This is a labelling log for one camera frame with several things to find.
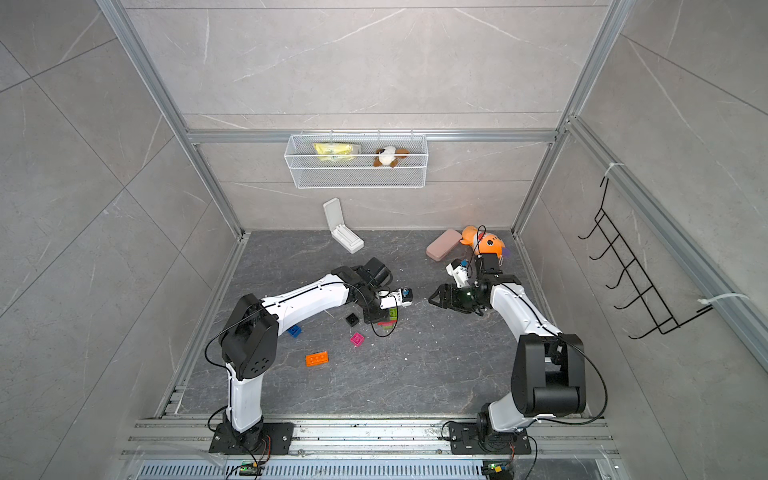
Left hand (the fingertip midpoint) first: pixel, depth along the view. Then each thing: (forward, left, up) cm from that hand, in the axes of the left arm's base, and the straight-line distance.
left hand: (388, 307), depth 89 cm
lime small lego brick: (-6, -1, +6) cm, 8 cm away
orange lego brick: (-13, +21, -6) cm, 26 cm away
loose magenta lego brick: (-7, +10, -6) cm, 14 cm away
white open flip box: (+35, +17, -4) cm, 39 cm away
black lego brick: (0, +12, -7) cm, 14 cm away
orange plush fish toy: (+25, -35, +1) cm, 43 cm away
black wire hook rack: (0, -57, +24) cm, 62 cm away
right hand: (0, -16, +3) cm, 16 cm away
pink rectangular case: (+31, -23, -7) cm, 39 cm away
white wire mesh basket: (+32, +24, +28) cm, 48 cm away
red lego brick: (-3, -1, -6) cm, 6 cm away
